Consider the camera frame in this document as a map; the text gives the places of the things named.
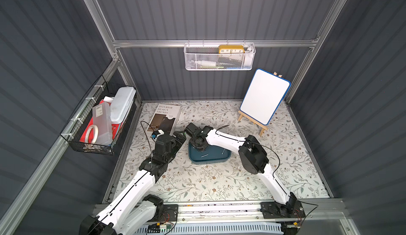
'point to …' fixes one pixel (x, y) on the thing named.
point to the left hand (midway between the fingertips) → (182, 136)
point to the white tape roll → (95, 135)
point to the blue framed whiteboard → (265, 96)
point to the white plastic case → (123, 99)
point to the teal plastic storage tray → (211, 154)
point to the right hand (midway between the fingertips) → (195, 142)
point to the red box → (116, 127)
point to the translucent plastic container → (102, 118)
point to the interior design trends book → (163, 110)
